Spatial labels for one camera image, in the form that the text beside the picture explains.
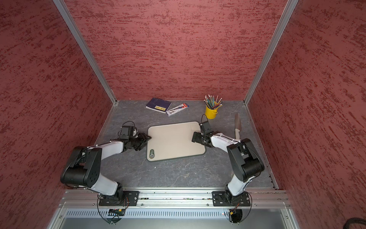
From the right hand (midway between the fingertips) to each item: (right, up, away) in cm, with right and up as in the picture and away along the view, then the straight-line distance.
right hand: (196, 142), depth 95 cm
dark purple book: (-31, +27, +22) cm, 47 cm away
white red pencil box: (-15, +23, +18) cm, 33 cm away
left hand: (-32, 0, -2) cm, 32 cm away
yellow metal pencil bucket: (+11, +20, +8) cm, 24 cm away
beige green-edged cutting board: (-17, +1, -1) cm, 17 cm away
